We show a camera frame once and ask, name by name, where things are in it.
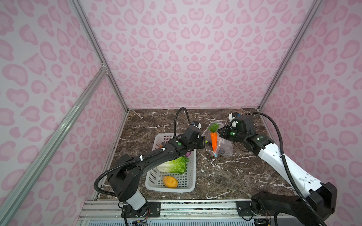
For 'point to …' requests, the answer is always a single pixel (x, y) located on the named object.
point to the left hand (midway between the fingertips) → (207, 138)
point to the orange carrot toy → (214, 129)
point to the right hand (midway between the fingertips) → (218, 129)
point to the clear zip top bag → (208, 146)
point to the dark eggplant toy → (226, 147)
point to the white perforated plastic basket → (186, 181)
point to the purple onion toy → (188, 153)
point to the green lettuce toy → (177, 165)
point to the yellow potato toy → (170, 181)
